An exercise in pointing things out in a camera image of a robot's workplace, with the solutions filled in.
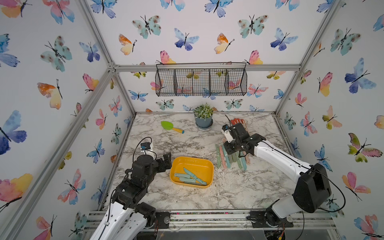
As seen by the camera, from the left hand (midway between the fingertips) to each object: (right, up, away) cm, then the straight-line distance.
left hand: (164, 154), depth 73 cm
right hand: (+35, +4, +12) cm, 37 cm away
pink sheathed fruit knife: (+32, -6, +22) cm, 40 cm away
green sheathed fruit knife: (+30, -5, +23) cm, 38 cm away
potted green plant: (+20, +21, +27) cm, 40 cm away
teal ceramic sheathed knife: (+35, -6, +22) cm, 42 cm away
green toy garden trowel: (-5, +14, +40) cm, 43 cm away
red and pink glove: (+45, +18, +41) cm, 63 cm away
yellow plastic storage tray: (+13, -13, +16) cm, 24 cm away
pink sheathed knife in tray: (+48, -7, +22) cm, 53 cm away
